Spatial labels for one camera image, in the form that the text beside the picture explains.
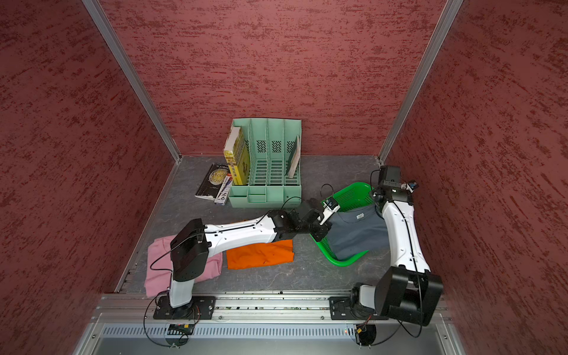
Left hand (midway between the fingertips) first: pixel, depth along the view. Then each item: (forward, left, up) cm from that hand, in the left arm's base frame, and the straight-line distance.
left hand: (327, 227), depth 79 cm
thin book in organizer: (+35, +11, +1) cm, 36 cm away
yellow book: (+25, +35, +12) cm, 45 cm away
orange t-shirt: (-6, +26, -13) cm, 30 cm away
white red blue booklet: (+22, +46, -10) cm, 52 cm away
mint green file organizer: (+44, +23, -14) cm, 51 cm away
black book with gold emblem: (+29, +54, -12) cm, 63 cm away
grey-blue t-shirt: (0, -11, -3) cm, 12 cm away
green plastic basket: (+22, -18, -10) cm, 31 cm away
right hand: (+9, -20, +4) cm, 22 cm away
